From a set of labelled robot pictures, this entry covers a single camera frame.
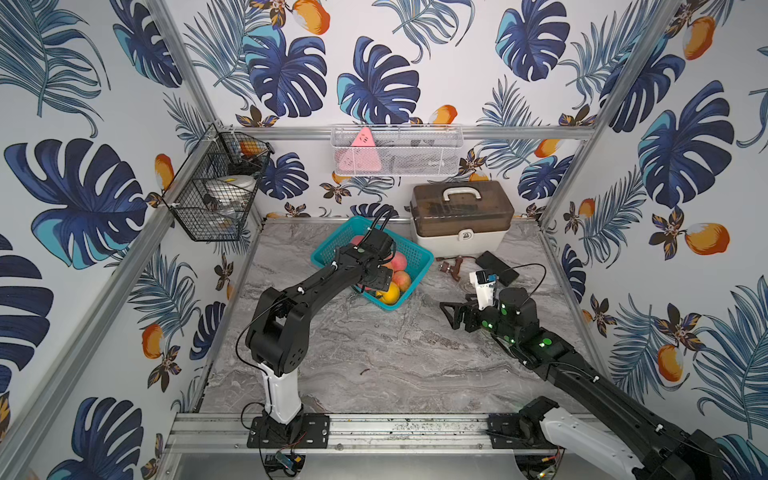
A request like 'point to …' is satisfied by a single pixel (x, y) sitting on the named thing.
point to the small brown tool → (446, 267)
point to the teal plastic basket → (418, 261)
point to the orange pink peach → (401, 279)
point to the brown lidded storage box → (460, 218)
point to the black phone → (506, 275)
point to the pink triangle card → (362, 155)
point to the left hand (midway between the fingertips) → (371, 273)
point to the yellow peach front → (391, 296)
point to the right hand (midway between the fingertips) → (455, 298)
